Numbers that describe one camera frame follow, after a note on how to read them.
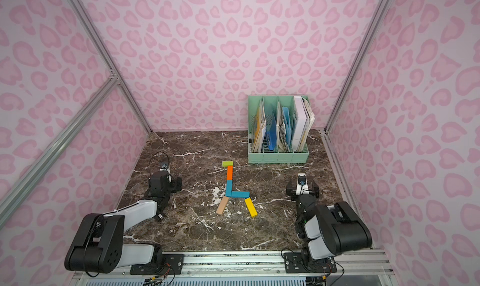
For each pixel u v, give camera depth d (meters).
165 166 0.80
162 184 0.71
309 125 0.93
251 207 0.88
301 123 0.92
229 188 0.94
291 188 0.81
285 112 0.96
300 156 1.01
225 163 1.04
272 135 0.96
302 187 0.73
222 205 0.88
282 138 0.95
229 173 1.00
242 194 0.90
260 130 0.91
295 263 0.73
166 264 0.72
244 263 0.75
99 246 0.43
